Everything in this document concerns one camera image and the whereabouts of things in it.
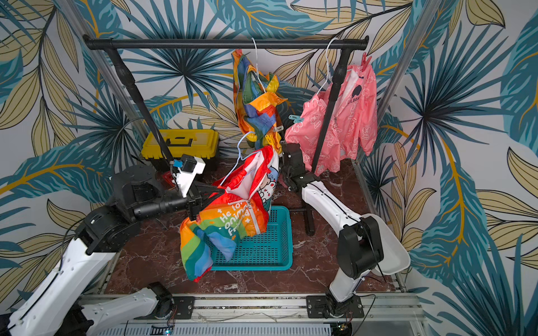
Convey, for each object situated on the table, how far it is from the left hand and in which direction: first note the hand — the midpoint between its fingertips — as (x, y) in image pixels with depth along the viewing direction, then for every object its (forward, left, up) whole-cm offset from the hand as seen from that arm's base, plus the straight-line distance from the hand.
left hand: (220, 195), depth 55 cm
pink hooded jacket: (+40, -46, -6) cm, 61 cm away
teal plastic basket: (+1, -14, -42) cm, 44 cm away
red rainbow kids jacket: (+5, -3, -12) cm, 14 cm away
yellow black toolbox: (+48, +23, -25) cm, 59 cm away
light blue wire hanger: (+56, +5, -41) cm, 69 cm away
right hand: (+30, -13, -13) cm, 35 cm away
